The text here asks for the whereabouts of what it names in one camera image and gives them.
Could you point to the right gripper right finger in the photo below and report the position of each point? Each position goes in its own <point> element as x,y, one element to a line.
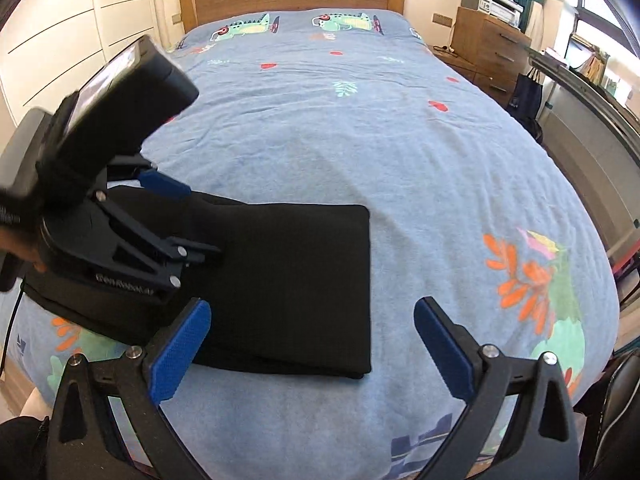
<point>541,439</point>

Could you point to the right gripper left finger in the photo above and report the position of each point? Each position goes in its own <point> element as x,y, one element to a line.
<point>84,441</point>

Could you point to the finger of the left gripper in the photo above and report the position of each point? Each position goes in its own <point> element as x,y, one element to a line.
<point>137,168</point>
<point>140,241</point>

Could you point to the black pants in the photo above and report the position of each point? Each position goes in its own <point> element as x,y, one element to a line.
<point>289,291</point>

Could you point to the person's left hand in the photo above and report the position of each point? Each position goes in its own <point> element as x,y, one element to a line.
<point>22,244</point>

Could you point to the blue patterned bed sheet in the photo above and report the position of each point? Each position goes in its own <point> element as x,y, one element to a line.
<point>341,107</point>

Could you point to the dark blue bag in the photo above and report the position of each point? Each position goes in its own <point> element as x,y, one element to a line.
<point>525,103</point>

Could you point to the wooden drawer chest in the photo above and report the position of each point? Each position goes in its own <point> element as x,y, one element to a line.
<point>487,52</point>

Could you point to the white printer box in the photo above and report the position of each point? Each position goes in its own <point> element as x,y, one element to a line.
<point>508,11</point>

